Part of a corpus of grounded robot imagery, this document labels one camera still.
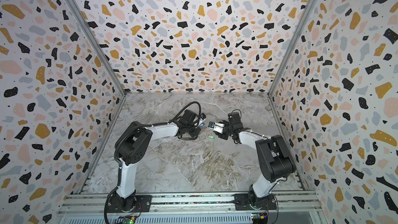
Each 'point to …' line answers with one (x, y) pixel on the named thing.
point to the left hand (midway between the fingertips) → (201, 125)
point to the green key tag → (213, 137)
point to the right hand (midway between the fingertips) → (217, 123)
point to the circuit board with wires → (127, 219)
